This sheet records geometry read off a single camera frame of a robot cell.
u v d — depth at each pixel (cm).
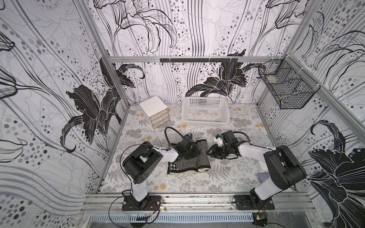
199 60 91
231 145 72
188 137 81
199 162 81
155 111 98
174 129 85
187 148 74
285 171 45
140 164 48
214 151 80
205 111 114
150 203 73
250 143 61
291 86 88
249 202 71
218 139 86
